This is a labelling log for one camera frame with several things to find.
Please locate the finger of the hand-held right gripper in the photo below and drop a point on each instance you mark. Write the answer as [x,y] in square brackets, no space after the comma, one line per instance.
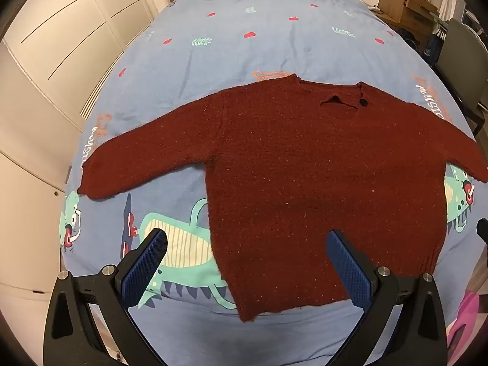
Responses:
[482,230]

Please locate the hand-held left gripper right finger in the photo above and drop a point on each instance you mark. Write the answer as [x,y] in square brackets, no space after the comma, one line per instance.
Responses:
[350,270]

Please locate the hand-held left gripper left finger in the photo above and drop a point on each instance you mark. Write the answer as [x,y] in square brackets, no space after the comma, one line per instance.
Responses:
[143,267]

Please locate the dark red knit sweater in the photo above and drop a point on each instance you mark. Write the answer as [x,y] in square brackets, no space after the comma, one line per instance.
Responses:
[305,179]

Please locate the pink plastic thing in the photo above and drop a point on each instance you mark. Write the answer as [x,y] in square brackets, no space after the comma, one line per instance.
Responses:
[463,328]

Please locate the grey chair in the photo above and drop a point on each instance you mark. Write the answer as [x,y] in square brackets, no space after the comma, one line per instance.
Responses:
[461,49]

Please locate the dark blue bag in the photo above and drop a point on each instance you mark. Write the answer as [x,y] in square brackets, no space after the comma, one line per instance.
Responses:
[434,47]

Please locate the white wardrobe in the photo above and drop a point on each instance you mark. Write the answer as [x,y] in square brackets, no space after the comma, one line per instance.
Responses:
[57,53]

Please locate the printed blue bed sheet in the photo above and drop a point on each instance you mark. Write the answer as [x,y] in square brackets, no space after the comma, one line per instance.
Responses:
[267,45]

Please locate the cardboard box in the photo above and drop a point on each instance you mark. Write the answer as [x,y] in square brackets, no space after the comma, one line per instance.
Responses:
[394,5]

